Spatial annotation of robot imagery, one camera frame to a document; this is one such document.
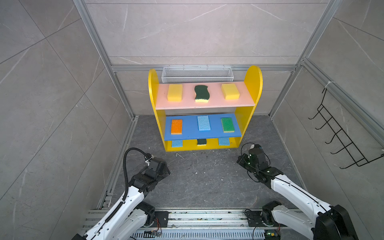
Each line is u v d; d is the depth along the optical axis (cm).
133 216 59
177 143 101
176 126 93
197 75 98
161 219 73
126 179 53
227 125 93
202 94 73
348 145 63
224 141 101
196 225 73
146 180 54
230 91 73
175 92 72
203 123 95
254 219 73
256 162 64
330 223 39
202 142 101
